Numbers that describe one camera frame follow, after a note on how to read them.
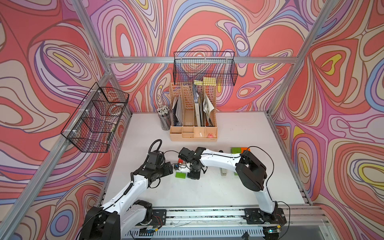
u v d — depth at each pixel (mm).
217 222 730
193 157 659
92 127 736
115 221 395
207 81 822
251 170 525
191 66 977
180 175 803
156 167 661
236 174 514
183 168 782
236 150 987
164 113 959
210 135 1015
